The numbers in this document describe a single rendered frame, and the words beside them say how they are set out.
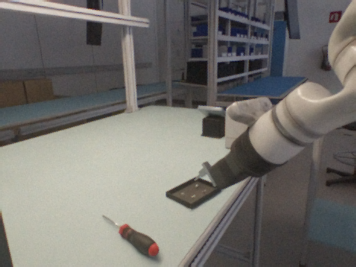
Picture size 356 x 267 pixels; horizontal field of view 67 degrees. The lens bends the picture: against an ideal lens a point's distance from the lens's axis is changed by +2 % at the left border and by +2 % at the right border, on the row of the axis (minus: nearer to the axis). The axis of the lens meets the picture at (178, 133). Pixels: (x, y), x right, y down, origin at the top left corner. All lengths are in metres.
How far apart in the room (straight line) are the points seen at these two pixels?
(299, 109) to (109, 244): 0.38
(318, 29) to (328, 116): 6.26
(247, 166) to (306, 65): 6.21
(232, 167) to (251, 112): 0.10
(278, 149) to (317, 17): 6.26
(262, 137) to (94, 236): 0.35
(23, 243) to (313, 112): 0.52
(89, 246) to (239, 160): 0.30
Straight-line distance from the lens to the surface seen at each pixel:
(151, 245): 0.47
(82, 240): 0.55
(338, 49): 0.36
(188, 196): 0.64
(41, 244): 0.58
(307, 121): 0.37
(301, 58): 6.61
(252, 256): 1.76
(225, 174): 0.47
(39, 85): 4.13
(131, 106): 1.63
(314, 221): 1.95
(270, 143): 0.39
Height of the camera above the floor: 1.32
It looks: 16 degrees down
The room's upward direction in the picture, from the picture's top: 2 degrees counter-clockwise
